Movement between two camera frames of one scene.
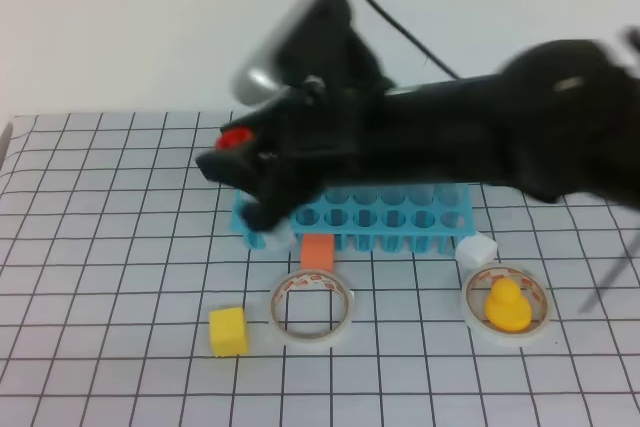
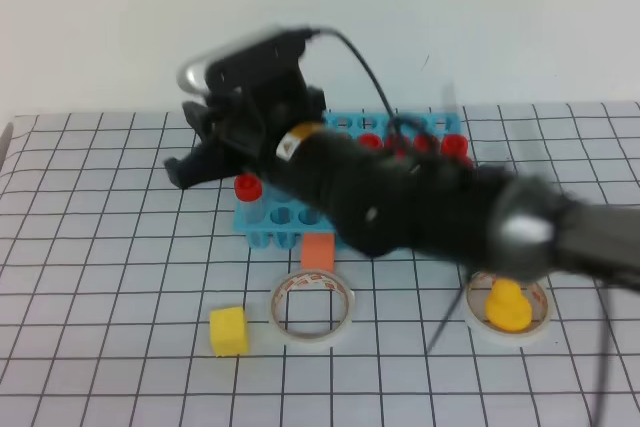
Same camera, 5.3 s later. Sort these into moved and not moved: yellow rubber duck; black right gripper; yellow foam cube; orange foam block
Moved: black right gripper
Not moved: yellow rubber duck; yellow foam cube; orange foam block
